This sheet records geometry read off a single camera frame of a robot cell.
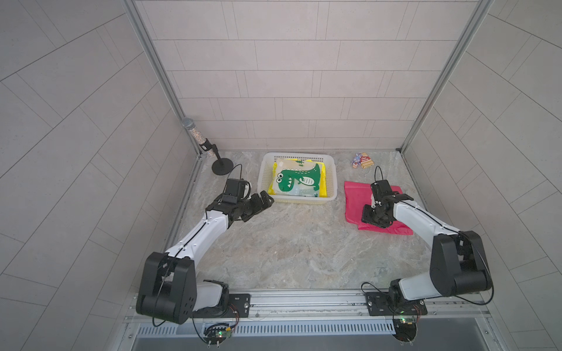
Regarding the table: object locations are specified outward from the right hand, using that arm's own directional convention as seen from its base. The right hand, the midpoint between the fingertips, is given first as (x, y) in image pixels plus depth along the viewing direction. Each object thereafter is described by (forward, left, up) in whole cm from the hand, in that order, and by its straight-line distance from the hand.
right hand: (364, 216), depth 90 cm
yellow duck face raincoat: (+28, +37, +5) cm, 46 cm away
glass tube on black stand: (+31, +63, +3) cm, 70 cm away
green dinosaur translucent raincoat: (+18, +27, +7) cm, 33 cm away
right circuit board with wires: (-38, -3, -3) cm, 38 cm away
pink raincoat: (+12, -1, -1) cm, 12 cm away
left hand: (+4, +39, +9) cm, 40 cm away
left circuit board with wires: (-36, +55, +1) cm, 66 cm away
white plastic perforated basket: (+25, +11, +8) cm, 29 cm away
